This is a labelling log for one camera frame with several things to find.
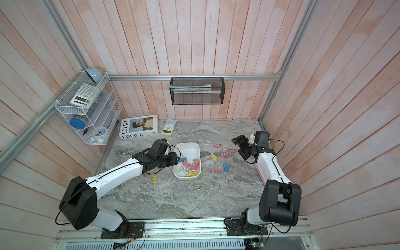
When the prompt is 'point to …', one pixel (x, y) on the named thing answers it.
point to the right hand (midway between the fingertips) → (234, 142)
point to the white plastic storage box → (189, 166)
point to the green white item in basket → (175, 88)
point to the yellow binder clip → (212, 154)
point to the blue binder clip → (225, 166)
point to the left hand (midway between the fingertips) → (176, 161)
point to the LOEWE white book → (137, 126)
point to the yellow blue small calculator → (169, 127)
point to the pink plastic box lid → (261, 174)
